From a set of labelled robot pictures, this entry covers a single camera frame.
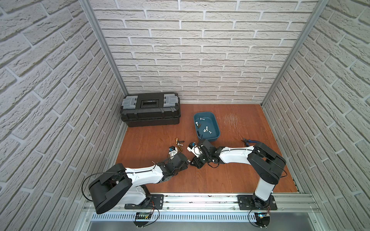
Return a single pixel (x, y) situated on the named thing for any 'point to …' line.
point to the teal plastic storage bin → (207, 126)
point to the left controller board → (142, 215)
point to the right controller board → (262, 219)
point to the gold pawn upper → (176, 140)
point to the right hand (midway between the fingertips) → (193, 162)
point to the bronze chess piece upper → (180, 148)
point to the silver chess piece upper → (178, 144)
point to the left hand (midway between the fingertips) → (187, 161)
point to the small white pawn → (210, 132)
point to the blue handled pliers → (246, 141)
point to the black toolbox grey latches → (150, 109)
